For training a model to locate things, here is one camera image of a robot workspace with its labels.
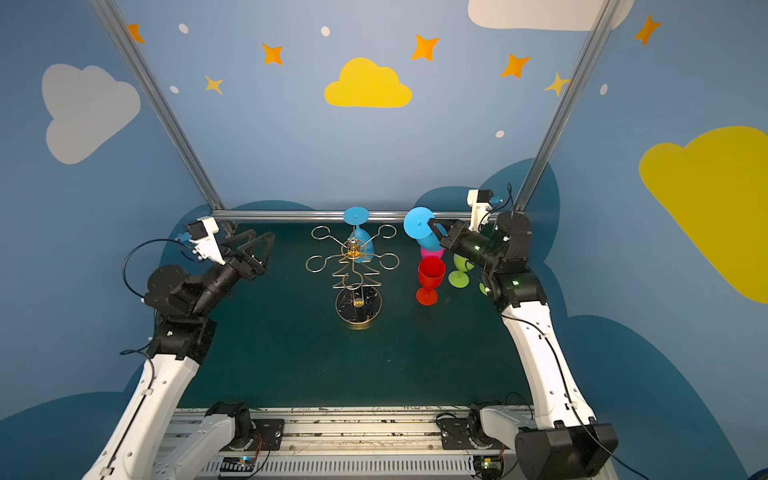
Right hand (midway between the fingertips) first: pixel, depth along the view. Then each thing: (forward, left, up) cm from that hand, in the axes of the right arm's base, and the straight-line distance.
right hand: (431, 220), depth 66 cm
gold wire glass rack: (+1, +20, -39) cm, 44 cm away
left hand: (-6, +37, 0) cm, 38 cm away
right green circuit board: (-41, -18, -44) cm, 63 cm away
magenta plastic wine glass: (+15, -2, -30) cm, 34 cm away
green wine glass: (+13, -15, -41) cm, 45 cm away
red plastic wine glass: (+10, -4, -32) cm, 34 cm away
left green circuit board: (-45, +45, -43) cm, 77 cm away
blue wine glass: (+12, +19, -11) cm, 25 cm away
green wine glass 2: (+10, -23, -42) cm, 49 cm away
